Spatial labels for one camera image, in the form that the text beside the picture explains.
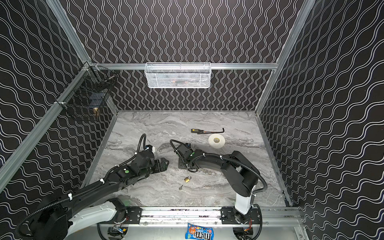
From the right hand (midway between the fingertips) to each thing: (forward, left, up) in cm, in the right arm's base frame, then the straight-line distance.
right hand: (184, 165), depth 91 cm
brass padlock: (-9, -3, 0) cm, 9 cm away
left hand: (-5, +8, +10) cm, 14 cm away
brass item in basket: (+18, +48, +29) cm, 59 cm away
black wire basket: (+38, +62, +29) cm, 78 cm away
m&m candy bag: (-34, -8, +1) cm, 35 cm away
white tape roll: (+15, -21, -1) cm, 26 cm away
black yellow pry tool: (+26, -10, +1) cm, 28 cm away
